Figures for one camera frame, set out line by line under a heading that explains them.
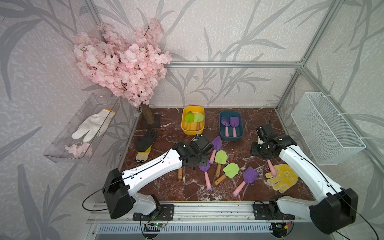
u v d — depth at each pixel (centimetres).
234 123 109
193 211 75
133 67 70
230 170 88
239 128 107
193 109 119
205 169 89
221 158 93
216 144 99
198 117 115
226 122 108
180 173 84
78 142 61
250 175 85
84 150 56
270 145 56
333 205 38
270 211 67
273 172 85
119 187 39
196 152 57
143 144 99
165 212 73
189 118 115
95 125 68
